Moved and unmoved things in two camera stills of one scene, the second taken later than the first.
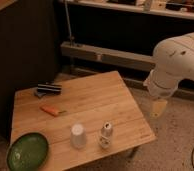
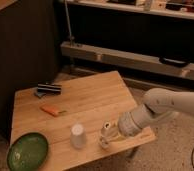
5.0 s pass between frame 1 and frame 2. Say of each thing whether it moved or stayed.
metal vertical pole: stayed
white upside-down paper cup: stayed
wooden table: stayed
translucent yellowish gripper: moved
